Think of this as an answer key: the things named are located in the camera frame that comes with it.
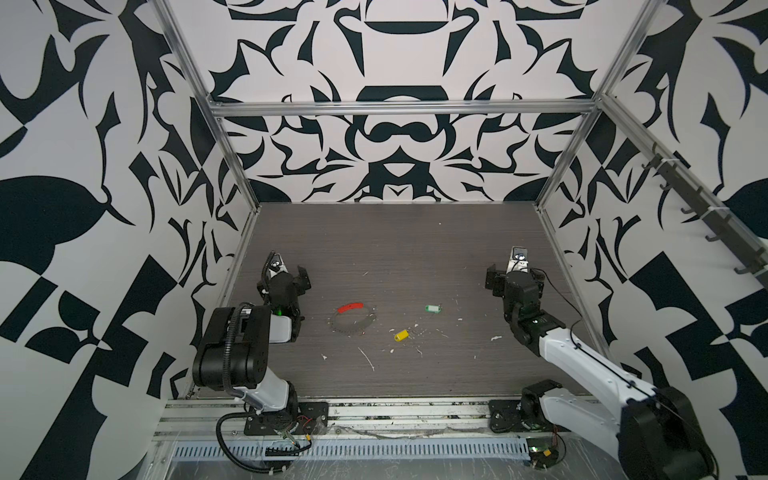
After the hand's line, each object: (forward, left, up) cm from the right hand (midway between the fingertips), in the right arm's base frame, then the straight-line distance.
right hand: (515, 265), depth 84 cm
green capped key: (-5, +22, -15) cm, 27 cm away
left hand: (+4, +67, -5) cm, 68 cm away
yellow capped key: (-13, +32, -15) cm, 37 cm away
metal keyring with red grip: (-8, +46, -15) cm, 49 cm away
